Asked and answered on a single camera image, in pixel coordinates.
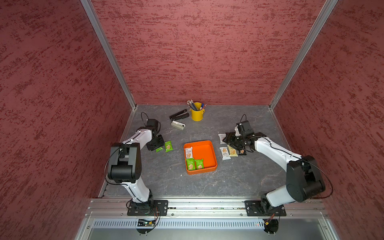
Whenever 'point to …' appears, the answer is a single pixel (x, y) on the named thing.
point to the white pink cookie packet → (222, 136)
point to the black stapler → (181, 114)
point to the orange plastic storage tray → (200, 157)
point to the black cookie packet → (242, 152)
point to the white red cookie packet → (189, 152)
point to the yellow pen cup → (197, 115)
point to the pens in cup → (191, 104)
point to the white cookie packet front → (225, 153)
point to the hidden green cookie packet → (159, 149)
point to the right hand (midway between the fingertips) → (224, 144)
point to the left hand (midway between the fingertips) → (159, 148)
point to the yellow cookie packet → (232, 152)
